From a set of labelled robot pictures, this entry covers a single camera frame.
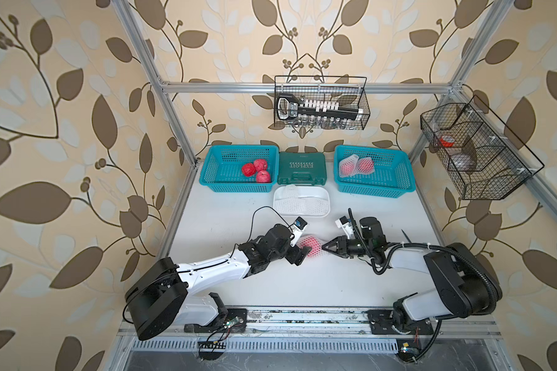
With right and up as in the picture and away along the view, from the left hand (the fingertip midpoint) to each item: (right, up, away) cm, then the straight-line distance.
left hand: (300, 238), depth 81 cm
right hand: (+9, -5, +4) cm, 11 cm away
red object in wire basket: (+52, +35, -1) cm, 62 cm away
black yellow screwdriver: (+45, -3, +12) cm, 47 cm away
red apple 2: (-18, +29, +30) cm, 46 cm away
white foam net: (+5, +10, +15) cm, 19 cm away
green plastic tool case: (+2, +27, +30) cm, 41 cm away
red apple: (-16, +23, +24) cm, 37 cm away
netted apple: (-24, +26, +30) cm, 47 cm away
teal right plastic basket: (+48, +23, +33) cm, 63 cm away
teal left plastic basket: (-29, +27, +35) cm, 53 cm away
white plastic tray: (+11, +16, +21) cm, 28 cm away
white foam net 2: (-3, +16, +20) cm, 26 cm away
